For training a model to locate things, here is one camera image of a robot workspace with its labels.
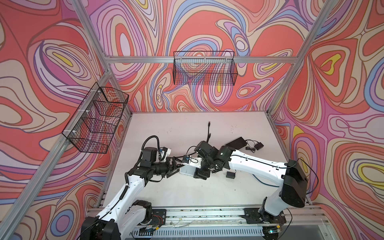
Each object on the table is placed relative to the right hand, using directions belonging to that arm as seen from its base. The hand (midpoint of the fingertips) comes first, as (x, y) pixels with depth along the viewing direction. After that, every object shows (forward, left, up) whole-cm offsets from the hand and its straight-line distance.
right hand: (199, 171), depth 78 cm
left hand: (+1, +8, +4) cm, 9 cm away
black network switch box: (+22, -27, -9) cm, 36 cm away
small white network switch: (-1, +6, +4) cm, 7 cm away
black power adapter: (+1, -19, -8) cm, 20 cm away
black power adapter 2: (+20, -41, -10) cm, 47 cm away
